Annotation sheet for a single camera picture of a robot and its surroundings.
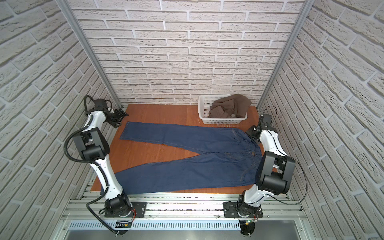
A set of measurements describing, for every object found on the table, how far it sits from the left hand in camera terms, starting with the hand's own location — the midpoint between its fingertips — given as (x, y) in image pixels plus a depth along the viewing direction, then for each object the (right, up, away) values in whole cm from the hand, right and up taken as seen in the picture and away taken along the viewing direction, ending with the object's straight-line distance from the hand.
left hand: (124, 114), depth 100 cm
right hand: (+83, -11, -9) cm, 85 cm away
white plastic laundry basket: (+57, +11, +17) cm, 61 cm away
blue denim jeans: (+72, -28, -10) cm, 78 cm away
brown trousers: (+81, +8, +9) cm, 82 cm away
